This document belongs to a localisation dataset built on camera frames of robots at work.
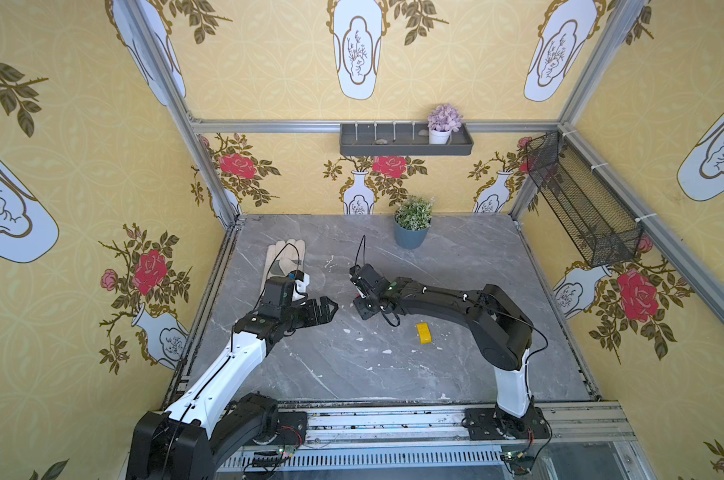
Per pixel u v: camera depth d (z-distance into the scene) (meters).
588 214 0.85
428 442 0.73
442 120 0.82
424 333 0.89
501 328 0.50
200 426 0.41
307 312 0.73
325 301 0.75
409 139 0.92
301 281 0.76
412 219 1.01
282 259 1.05
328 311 0.73
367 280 0.72
